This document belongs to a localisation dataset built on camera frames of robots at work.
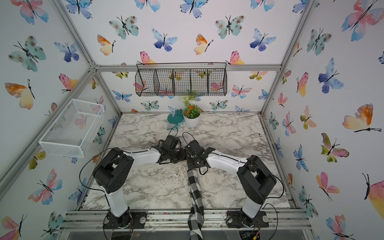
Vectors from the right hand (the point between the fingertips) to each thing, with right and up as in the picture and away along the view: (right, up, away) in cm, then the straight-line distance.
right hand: (191, 163), depth 88 cm
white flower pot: (0, +24, +19) cm, 31 cm away
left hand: (0, +3, +5) cm, 6 cm away
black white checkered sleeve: (+3, -21, -20) cm, 29 cm away
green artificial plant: (-4, +40, +16) cm, 44 cm away
